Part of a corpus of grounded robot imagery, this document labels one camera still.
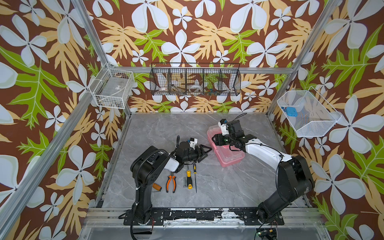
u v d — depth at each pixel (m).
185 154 0.77
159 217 0.74
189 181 0.84
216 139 0.82
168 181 0.86
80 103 0.67
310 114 0.82
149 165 0.53
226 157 0.84
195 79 0.98
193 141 0.90
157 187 0.82
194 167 0.90
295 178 0.45
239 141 0.66
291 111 0.86
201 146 0.84
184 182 0.86
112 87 0.86
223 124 0.81
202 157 0.86
